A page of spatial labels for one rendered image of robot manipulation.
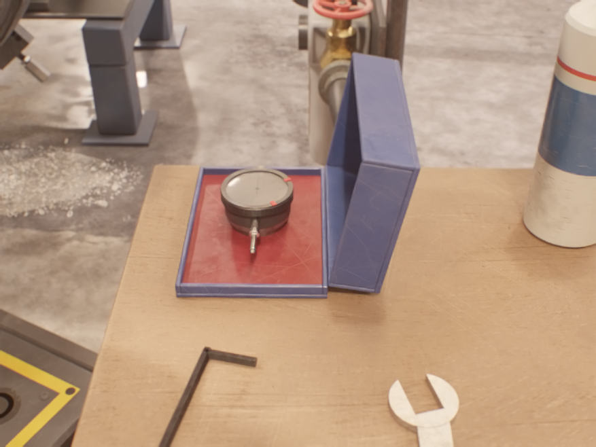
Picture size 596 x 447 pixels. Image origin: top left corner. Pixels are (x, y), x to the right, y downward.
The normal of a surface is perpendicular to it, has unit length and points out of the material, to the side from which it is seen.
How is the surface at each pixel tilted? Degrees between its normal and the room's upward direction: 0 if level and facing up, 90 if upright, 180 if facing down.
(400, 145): 11
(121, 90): 90
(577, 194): 90
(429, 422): 0
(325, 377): 0
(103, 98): 90
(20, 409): 0
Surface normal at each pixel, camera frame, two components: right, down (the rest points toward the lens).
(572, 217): -0.25, 0.58
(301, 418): 0.00, -0.80
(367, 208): -0.01, 0.60
